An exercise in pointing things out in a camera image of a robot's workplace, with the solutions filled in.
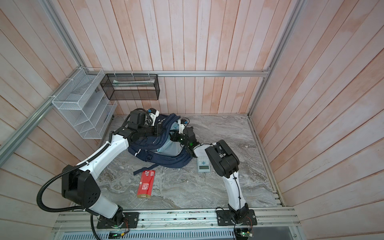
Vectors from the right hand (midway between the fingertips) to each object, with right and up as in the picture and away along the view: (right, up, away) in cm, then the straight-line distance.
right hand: (166, 131), depth 94 cm
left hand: (+2, 0, -13) cm, 13 cm away
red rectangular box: (-11, -30, -8) cm, 33 cm away
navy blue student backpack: (-11, -11, -6) cm, 16 cm away
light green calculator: (+24, -21, -2) cm, 32 cm away
